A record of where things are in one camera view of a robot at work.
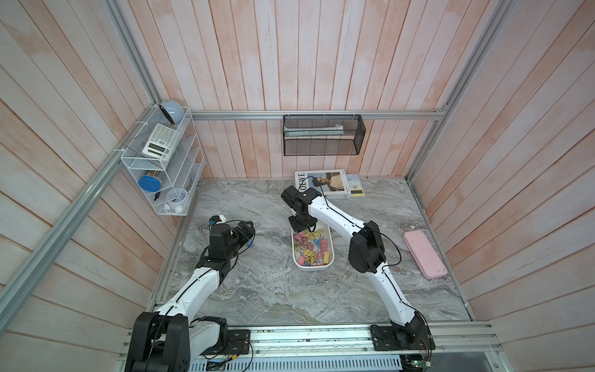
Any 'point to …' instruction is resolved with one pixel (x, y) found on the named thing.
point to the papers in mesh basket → (316, 131)
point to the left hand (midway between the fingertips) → (248, 229)
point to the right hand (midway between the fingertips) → (299, 226)
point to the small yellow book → (355, 185)
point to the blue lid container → (150, 182)
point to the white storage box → (313, 250)
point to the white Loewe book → (331, 184)
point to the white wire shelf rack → (181, 174)
